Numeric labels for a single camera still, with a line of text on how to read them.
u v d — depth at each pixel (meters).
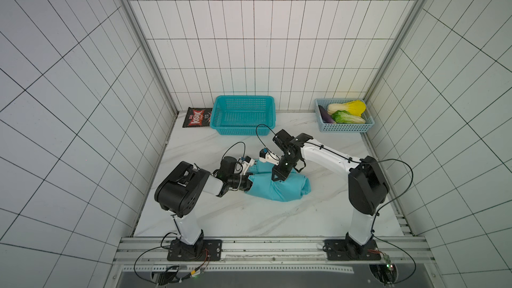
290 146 0.65
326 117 1.12
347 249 0.66
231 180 0.79
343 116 1.07
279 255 0.73
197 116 1.18
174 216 0.51
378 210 0.53
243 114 1.18
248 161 0.86
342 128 1.07
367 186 0.48
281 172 0.75
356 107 1.12
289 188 0.78
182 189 0.49
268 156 0.77
